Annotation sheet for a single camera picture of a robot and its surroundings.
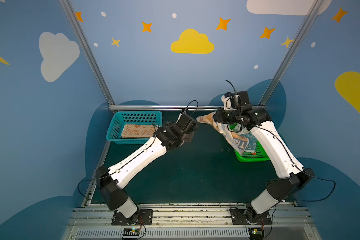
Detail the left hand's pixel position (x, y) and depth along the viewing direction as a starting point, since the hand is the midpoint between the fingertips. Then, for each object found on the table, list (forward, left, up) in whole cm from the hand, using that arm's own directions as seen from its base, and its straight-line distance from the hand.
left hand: (180, 127), depth 76 cm
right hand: (+5, -18, +5) cm, 19 cm away
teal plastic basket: (+26, +45, -22) cm, 57 cm away
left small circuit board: (-42, +24, -32) cm, 58 cm away
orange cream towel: (+3, -37, -16) cm, 41 cm away
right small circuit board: (-42, -39, -32) cm, 65 cm away
